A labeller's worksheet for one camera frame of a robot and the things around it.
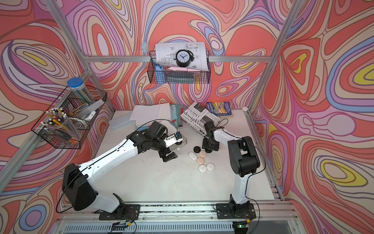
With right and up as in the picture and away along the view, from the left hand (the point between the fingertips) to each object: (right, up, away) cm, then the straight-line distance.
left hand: (174, 148), depth 79 cm
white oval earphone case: (+10, -7, +13) cm, 18 cm away
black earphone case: (+13, -4, +18) cm, 23 cm away
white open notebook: (-26, +21, +33) cm, 47 cm away
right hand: (+22, -5, +18) cm, 29 cm away
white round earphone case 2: (+21, -13, +10) cm, 27 cm away
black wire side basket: (-48, +19, -6) cm, 52 cm away
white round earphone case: (+16, -14, +8) cm, 23 cm away
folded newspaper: (+14, +20, +29) cm, 38 cm away
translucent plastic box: (-46, +16, +36) cm, 61 cm away
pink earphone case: (+17, -6, +15) cm, 23 cm away
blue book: (+34, +25, +36) cm, 56 cm away
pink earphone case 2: (+15, -10, +12) cm, 22 cm away
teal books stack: (-1, +24, +37) cm, 44 cm away
